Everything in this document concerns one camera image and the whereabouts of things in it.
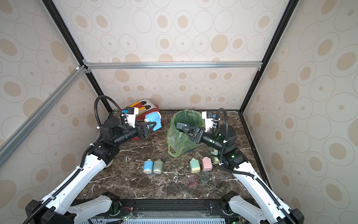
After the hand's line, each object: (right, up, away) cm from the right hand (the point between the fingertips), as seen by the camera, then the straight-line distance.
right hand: (183, 131), depth 62 cm
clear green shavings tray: (+13, -29, +22) cm, 38 cm away
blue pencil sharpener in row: (-21, -22, +19) cm, 36 cm away
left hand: (-14, +4, +5) cm, 15 cm away
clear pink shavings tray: (+6, -30, +22) cm, 38 cm away
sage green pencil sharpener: (-15, -22, +20) cm, 33 cm away
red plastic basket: (-26, +14, +33) cm, 45 cm away
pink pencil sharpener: (+14, -21, +21) cm, 33 cm away
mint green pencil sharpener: (+19, -19, +23) cm, 35 cm away
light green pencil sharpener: (+7, -23, +19) cm, 30 cm away
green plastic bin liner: (-3, -6, +16) cm, 17 cm away
